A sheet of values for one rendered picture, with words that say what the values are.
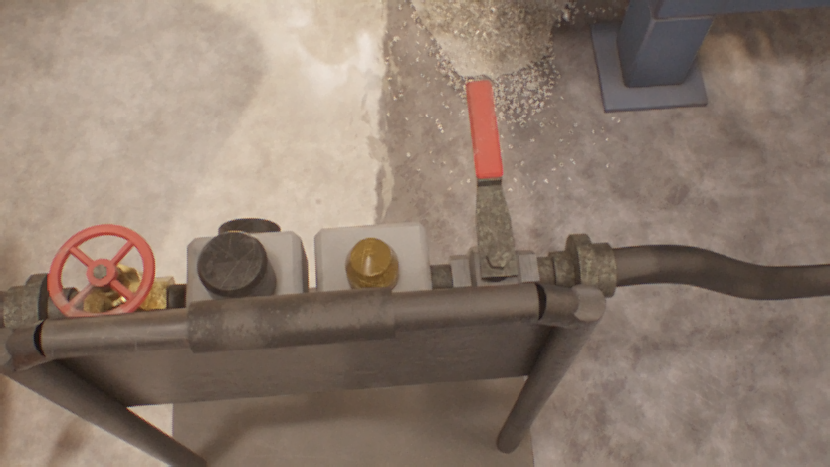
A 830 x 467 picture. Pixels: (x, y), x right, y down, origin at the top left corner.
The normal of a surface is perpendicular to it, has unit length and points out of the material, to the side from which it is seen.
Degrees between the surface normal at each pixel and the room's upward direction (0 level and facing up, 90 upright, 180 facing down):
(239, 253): 0
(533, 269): 0
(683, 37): 90
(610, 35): 0
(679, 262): 24
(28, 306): 9
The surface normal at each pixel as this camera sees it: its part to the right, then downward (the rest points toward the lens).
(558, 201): 0.00, -0.37
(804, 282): 0.58, -0.10
